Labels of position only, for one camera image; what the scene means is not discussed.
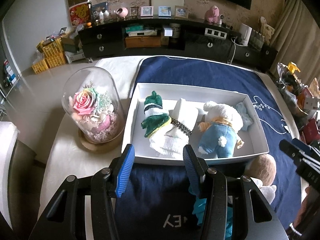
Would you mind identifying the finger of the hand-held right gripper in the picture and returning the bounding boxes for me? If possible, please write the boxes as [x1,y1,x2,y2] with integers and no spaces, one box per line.
[279,139,307,160]
[292,137,320,155]

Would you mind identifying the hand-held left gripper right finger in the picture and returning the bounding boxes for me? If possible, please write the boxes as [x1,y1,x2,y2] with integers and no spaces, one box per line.
[182,144,288,240]

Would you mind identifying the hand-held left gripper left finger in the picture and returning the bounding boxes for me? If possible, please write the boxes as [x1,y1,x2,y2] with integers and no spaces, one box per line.
[29,144,135,240]

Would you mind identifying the brown plush toy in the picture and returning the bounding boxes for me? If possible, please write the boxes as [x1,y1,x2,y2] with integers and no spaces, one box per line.
[244,154,277,187]

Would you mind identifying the white sock with black band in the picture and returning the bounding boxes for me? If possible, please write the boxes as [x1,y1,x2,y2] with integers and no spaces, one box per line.
[149,99,199,159]

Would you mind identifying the teal doll clothing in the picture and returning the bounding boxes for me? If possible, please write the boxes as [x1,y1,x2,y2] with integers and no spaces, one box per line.
[192,185,233,240]

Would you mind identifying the white cardboard box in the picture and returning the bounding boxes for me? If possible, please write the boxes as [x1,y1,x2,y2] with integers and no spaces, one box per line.
[122,82,269,166]

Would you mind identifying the white plush rabbit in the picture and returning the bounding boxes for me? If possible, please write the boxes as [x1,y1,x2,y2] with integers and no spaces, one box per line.
[252,177,277,202]

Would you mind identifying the plush bunny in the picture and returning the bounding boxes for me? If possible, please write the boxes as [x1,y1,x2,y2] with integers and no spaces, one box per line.
[197,101,244,158]

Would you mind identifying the light blue bow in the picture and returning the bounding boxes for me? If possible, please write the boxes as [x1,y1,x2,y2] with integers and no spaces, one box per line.
[235,102,254,130]

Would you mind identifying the person's right forearm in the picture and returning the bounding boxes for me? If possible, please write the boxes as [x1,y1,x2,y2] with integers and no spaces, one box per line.
[287,185,320,240]

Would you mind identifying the red gift box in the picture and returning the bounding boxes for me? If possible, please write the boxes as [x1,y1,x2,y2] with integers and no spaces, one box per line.
[300,119,320,145]

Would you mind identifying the glass bowl of packets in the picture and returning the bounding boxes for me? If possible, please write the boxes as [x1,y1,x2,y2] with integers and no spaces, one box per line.
[277,62,310,117]

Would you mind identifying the glass dome with rose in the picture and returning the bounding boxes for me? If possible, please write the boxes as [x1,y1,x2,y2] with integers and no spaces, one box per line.
[61,66,125,153]

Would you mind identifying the yellow plastic toy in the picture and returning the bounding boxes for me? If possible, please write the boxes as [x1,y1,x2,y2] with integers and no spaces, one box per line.
[287,62,300,74]

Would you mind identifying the navy whale print blanket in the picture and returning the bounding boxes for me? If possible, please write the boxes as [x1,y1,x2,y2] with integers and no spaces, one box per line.
[115,55,308,240]

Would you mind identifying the beige curtain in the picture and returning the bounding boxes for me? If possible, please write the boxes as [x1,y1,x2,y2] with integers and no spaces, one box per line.
[270,0,320,75]

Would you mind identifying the row of small bottles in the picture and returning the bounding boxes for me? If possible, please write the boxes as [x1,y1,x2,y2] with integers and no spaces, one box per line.
[250,29,264,48]

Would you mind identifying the white cushioned chair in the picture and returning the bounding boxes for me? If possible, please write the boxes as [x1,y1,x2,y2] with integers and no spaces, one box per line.
[0,121,47,240]

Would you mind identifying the wooden giraffe figure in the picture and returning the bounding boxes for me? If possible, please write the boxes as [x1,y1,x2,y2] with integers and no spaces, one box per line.
[259,17,274,39]

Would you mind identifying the white tall appliance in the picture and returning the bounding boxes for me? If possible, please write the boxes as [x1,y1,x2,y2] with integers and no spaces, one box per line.
[239,24,252,46]

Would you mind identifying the black tv cabinet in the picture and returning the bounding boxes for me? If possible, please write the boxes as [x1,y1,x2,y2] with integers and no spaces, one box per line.
[79,17,278,67]

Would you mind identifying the wooden box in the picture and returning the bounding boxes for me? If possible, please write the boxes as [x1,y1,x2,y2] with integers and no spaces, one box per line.
[125,36,162,48]

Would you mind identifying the yellow plastic crate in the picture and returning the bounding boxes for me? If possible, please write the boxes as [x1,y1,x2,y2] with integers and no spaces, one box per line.
[41,39,64,58]
[31,60,49,74]
[45,52,67,68]

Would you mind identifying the teal flat box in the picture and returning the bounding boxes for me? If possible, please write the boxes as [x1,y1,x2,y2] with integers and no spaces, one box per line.
[125,25,158,37]

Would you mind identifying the dark printed mug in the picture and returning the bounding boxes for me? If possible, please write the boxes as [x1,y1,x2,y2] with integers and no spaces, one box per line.
[170,23,181,38]

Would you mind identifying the stack of small boxes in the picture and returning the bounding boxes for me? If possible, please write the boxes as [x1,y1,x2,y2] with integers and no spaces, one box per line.
[2,59,19,87]

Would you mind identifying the pink plush toy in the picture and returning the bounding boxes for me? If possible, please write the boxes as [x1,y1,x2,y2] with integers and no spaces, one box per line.
[205,5,220,24]

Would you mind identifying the red printed poster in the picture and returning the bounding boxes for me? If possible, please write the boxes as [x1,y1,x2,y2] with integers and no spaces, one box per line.
[69,2,90,25]

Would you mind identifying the blue printed box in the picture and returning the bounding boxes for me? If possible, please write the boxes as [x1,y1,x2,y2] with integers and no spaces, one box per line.
[90,2,109,22]

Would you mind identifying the white board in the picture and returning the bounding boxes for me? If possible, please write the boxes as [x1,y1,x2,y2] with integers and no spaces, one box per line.
[150,0,184,15]

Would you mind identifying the white power cable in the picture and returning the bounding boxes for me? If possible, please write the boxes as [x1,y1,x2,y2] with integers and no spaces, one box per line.
[229,36,238,64]

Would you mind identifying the white triple photo frame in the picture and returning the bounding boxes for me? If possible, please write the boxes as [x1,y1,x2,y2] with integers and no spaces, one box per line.
[204,27,228,39]

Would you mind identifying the wooden photo frame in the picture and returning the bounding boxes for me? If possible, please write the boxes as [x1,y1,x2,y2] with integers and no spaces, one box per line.
[174,5,188,18]

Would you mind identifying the pink photo frame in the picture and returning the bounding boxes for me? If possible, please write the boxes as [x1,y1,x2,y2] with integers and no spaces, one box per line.
[140,5,154,17]

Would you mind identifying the blue photo frame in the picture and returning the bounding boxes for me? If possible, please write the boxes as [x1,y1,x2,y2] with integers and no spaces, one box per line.
[158,6,172,17]

